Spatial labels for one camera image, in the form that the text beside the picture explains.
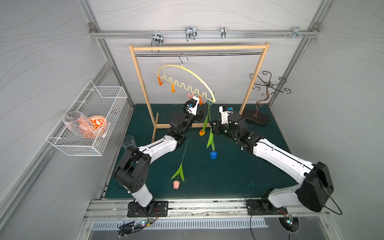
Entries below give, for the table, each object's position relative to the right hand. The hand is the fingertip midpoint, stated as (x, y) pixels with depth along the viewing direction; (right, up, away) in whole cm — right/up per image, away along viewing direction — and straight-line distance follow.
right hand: (210, 121), depth 78 cm
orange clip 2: (-21, +18, +8) cm, 29 cm away
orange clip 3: (-5, +10, +1) cm, 11 cm away
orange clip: (-30, +24, +13) cm, 40 cm away
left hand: (-4, +11, -2) cm, 12 cm away
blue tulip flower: (0, -12, -3) cm, 12 cm away
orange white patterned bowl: (-51, -1, -11) cm, 53 cm away
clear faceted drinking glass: (-51, -13, +17) cm, 55 cm away
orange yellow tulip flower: (-4, -7, +13) cm, 15 cm away
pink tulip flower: (-18, -34, +2) cm, 39 cm away
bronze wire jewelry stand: (+38, +20, +10) cm, 44 cm away
